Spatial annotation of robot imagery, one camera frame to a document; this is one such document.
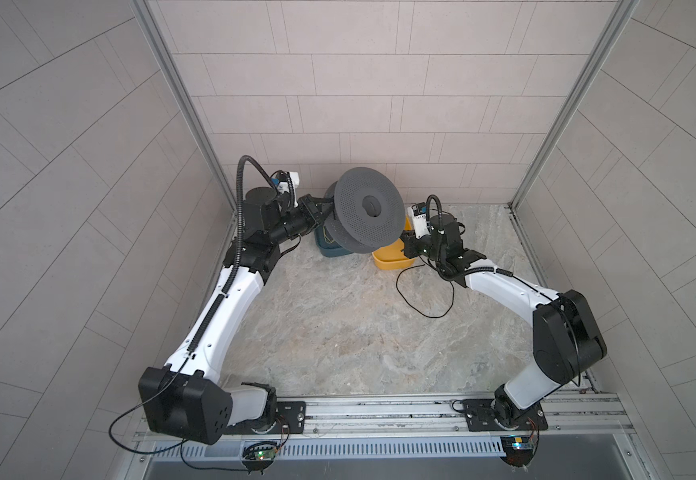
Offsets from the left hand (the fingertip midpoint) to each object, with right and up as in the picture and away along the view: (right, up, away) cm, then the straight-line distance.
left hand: (342, 199), depth 67 cm
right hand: (+15, -8, +20) cm, 27 cm away
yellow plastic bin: (+14, -16, +30) cm, 36 cm away
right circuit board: (+41, -57, +1) cm, 70 cm away
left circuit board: (-18, -55, -2) cm, 58 cm away
